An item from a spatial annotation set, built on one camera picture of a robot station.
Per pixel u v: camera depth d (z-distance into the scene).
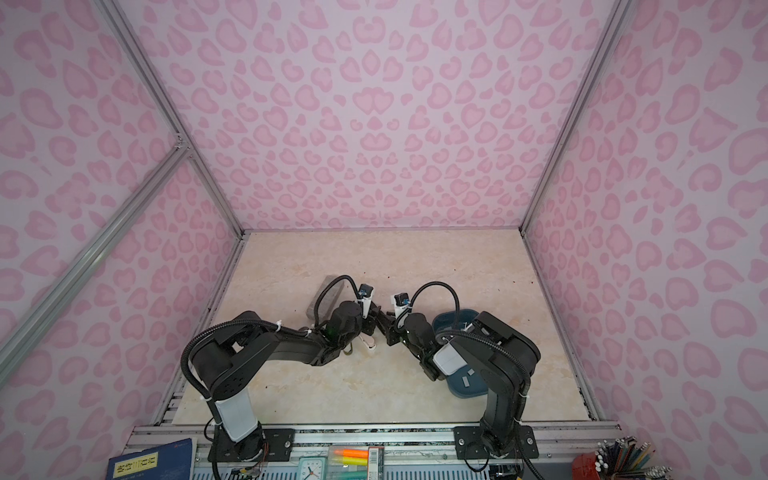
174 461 0.71
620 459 0.62
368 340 0.88
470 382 0.82
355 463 0.71
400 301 0.80
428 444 0.75
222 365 0.48
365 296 0.80
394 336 0.81
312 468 0.69
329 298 0.98
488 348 0.45
